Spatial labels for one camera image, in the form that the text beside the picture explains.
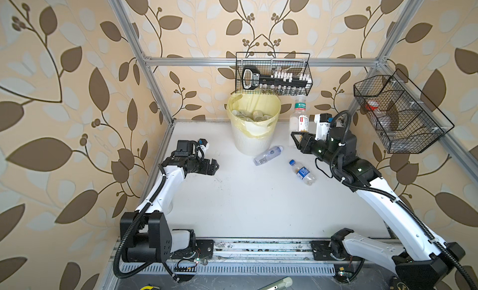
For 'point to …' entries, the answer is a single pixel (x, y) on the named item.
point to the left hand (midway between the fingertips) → (205, 162)
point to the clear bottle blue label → (303, 172)
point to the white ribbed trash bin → (253, 128)
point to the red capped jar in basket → (372, 105)
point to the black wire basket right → (403, 120)
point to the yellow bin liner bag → (269, 104)
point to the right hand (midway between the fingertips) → (295, 134)
